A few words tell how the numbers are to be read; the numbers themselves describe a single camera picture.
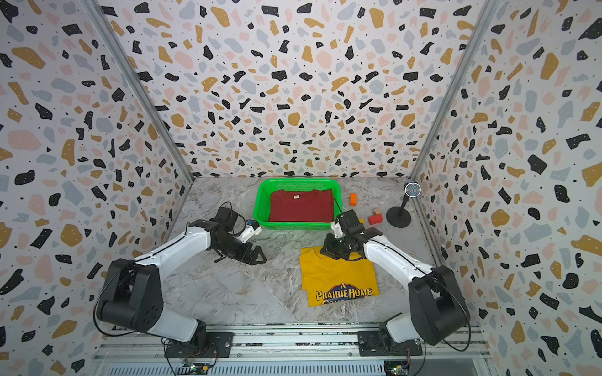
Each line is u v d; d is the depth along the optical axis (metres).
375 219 1.05
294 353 0.73
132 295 0.43
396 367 0.71
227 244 0.74
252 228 0.81
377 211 1.07
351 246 0.64
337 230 0.81
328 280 0.87
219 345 0.74
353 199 1.13
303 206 1.05
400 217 1.06
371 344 0.73
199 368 0.70
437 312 0.43
